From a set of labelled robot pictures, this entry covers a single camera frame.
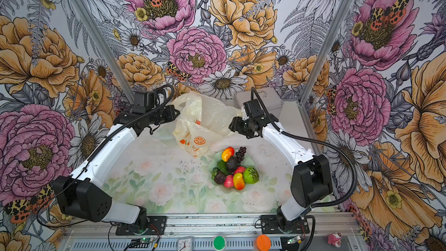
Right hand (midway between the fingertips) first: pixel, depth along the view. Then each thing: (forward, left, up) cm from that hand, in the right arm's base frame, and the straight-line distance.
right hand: (234, 132), depth 84 cm
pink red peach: (-19, +3, -12) cm, 23 cm away
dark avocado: (-13, +1, -8) cm, 15 cm away
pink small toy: (-42, -36, -13) cm, 57 cm away
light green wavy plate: (-9, -6, -12) cm, 16 cm away
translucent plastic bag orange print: (+4, +16, +4) cm, 17 cm away
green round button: (-42, +8, -9) cm, 44 cm away
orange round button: (-43, -8, -9) cm, 44 cm away
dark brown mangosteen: (-18, +8, -9) cm, 22 cm away
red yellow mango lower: (-20, -1, -9) cm, 22 cm away
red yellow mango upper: (-6, +4, -9) cm, 11 cm away
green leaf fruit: (-12, +7, -11) cm, 17 cm away
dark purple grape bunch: (-5, -3, -11) cm, 13 cm away
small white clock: (-42, +21, -15) cm, 49 cm away
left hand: (+3, +25, +8) cm, 27 cm away
